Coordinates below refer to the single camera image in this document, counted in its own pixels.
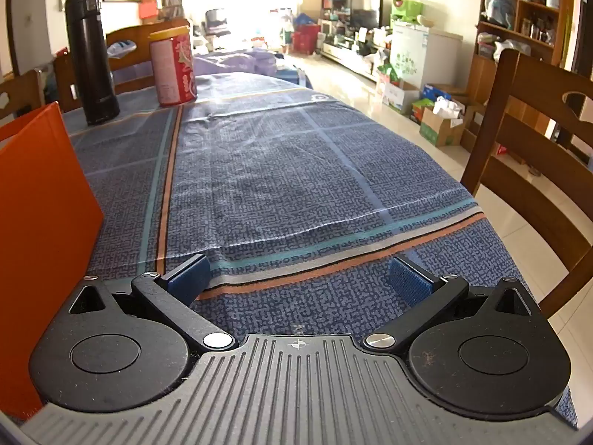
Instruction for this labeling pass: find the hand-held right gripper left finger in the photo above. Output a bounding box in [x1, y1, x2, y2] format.
[69, 254, 235, 350]

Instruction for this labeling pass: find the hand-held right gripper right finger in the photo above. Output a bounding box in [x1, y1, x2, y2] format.
[364, 255, 543, 350]

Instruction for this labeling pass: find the orange cardboard box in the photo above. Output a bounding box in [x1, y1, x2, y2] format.
[0, 102, 105, 420]

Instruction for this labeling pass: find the blue patterned tablecloth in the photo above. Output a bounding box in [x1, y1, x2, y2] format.
[60, 72, 580, 427]

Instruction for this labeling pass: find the open cardboard box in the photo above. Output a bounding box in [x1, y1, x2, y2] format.
[419, 106, 465, 148]

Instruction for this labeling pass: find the white cardboard box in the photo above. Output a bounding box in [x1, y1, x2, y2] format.
[382, 81, 420, 114]

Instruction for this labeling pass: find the blue box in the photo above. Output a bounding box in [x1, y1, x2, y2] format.
[423, 84, 452, 103]

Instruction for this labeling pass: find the red can with yellow lid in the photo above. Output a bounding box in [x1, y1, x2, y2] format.
[148, 26, 198, 106]

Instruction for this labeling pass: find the wooden bookshelf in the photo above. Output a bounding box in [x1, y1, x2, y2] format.
[463, 0, 575, 149]

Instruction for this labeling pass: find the wooden chair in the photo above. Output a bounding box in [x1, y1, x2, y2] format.
[106, 17, 192, 96]
[52, 50, 86, 113]
[0, 69, 44, 121]
[461, 49, 593, 320]

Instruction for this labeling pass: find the purple bedding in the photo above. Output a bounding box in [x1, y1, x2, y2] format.
[193, 49, 309, 88]

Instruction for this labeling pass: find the white chest freezer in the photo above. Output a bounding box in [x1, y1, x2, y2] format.
[390, 21, 464, 91]

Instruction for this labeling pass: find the white television cabinet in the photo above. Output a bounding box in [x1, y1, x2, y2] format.
[322, 42, 390, 82]

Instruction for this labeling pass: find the black thermos bottle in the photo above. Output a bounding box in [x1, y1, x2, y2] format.
[64, 0, 121, 126]

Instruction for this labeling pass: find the white plastic bag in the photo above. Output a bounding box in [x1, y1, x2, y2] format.
[493, 39, 531, 63]

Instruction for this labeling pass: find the black office chair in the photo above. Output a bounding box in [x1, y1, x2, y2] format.
[204, 8, 231, 38]

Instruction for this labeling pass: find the red basket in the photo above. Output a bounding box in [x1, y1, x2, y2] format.
[291, 24, 321, 55]

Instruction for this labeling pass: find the black television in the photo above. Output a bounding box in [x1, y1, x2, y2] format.
[349, 0, 383, 29]

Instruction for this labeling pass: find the pale blue plastic bag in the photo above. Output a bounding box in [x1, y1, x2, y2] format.
[484, 0, 516, 29]

